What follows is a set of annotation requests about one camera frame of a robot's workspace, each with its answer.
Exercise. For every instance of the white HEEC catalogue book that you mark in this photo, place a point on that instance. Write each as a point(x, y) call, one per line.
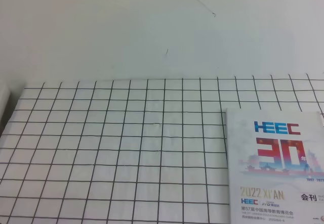
point(275, 166)

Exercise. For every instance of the white grid-patterned tablecloth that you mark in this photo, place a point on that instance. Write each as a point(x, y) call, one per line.
point(132, 151)

